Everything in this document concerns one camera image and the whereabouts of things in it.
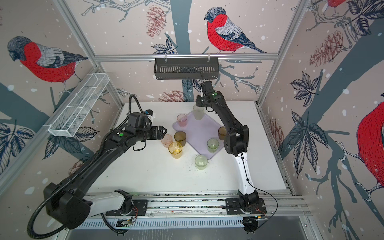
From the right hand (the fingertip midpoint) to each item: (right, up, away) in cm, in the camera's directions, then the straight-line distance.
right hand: (199, 102), depth 98 cm
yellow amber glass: (-15, -30, -6) cm, 34 cm away
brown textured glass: (+16, -20, 0) cm, 26 cm away
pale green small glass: (+1, -37, -9) cm, 38 cm away
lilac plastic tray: (+2, -21, +3) cm, 22 cm away
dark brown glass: (-13, -23, +3) cm, 27 cm away
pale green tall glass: (0, -6, +15) cm, 16 cm away
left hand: (-21, -16, -20) cm, 33 cm away
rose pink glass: (-12, -12, +8) cm, 19 cm away
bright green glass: (+9, -28, -3) cm, 29 cm away
